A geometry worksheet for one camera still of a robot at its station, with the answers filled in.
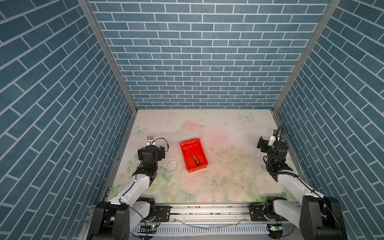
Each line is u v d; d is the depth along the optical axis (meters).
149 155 0.64
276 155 0.65
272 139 0.76
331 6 0.71
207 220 0.74
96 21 0.75
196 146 1.01
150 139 0.75
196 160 0.90
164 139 0.76
